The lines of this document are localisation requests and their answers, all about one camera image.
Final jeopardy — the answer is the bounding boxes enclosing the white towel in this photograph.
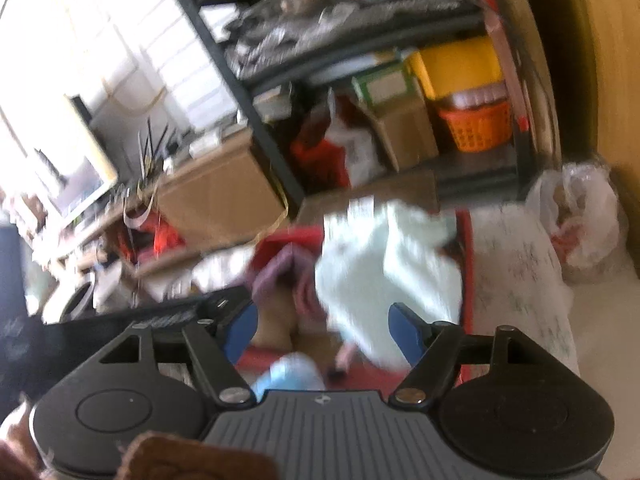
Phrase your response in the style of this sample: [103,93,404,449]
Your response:
[314,197,463,372]

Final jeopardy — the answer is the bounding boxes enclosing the pink pig plush toy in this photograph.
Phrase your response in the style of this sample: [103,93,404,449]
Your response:
[326,341,359,385]

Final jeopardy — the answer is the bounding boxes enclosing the beige plush bun toy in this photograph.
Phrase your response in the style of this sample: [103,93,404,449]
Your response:
[250,290,298,352]

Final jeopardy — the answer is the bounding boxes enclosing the red cardboard tray box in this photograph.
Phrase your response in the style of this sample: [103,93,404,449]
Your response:
[240,200,472,396]

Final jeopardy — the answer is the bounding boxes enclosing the blue surgical mask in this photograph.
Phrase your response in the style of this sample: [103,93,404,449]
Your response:
[252,352,326,396]

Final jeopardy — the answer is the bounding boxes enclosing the pink knitted cloth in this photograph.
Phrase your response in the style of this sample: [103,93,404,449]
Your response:
[245,242,326,323]

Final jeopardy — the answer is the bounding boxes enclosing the floral tablecloth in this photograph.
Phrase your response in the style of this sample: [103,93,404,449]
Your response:
[471,204,579,373]

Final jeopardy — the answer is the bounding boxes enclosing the wooden TV cabinet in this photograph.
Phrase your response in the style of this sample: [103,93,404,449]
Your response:
[51,128,288,276]

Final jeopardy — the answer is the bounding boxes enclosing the wooden board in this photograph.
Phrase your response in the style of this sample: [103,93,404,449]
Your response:
[295,169,440,226]

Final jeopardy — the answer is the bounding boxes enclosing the black wifi router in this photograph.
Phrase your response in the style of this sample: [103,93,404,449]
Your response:
[125,117,196,179]

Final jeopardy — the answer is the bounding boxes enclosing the red and white bag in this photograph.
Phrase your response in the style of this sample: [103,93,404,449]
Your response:
[288,88,386,194]

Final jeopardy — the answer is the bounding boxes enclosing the white plastic bag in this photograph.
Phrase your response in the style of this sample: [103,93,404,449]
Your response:
[525,160,628,283]

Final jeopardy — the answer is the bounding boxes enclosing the brown cardboard box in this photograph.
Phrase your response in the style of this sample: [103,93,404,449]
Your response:
[357,96,439,172]

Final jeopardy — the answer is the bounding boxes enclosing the orange plastic basket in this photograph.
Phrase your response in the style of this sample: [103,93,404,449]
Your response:
[437,100,513,153]

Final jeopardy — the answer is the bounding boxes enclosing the television monitor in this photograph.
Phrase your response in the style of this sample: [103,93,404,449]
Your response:
[1,94,118,226]

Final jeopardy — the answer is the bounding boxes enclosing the green carton box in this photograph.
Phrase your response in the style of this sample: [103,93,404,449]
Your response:
[352,62,416,107]

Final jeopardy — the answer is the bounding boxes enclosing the black metal shelf rack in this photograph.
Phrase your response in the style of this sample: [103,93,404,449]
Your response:
[177,0,537,212]

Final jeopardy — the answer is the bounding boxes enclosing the yellow box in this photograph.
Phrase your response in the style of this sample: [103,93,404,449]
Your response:
[406,36,503,101]

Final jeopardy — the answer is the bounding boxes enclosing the yellow cable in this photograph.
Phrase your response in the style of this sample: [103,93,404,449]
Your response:
[102,77,172,116]

